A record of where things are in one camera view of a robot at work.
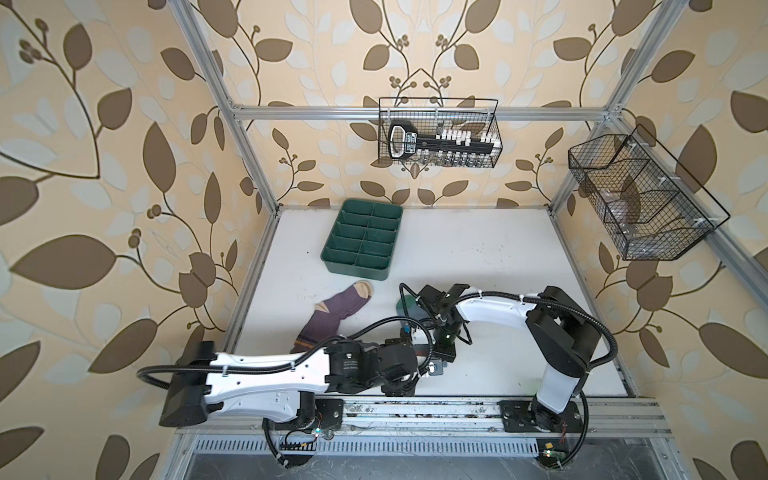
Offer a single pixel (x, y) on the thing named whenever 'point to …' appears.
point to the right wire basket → (651, 209)
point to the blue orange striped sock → (409, 309)
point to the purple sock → (324, 322)
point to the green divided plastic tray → (363, 239)
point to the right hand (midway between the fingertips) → (435, 361)
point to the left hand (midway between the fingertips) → (416, 360)
